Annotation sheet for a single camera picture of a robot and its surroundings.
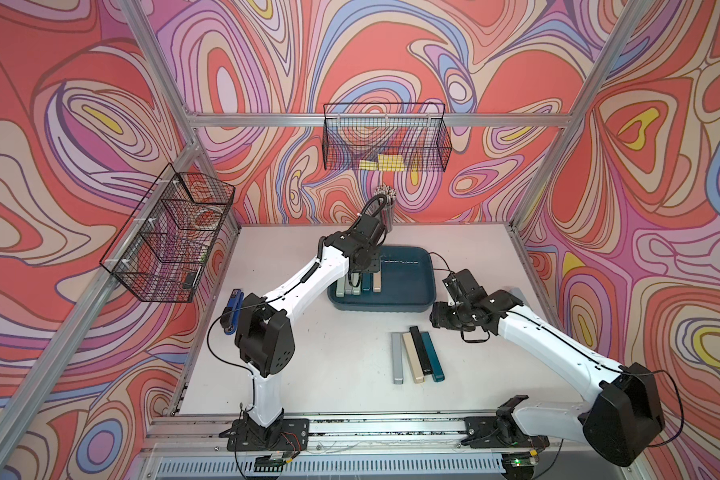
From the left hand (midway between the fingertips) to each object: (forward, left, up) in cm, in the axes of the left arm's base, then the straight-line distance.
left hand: (373, 263), depth 87 cm
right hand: (-17, -19, -7) cm, 26 cm away
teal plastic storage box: (+3, -12, -15) cm, 20 cm away
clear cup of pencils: (+28, -6, -7) cm, 30 cm away
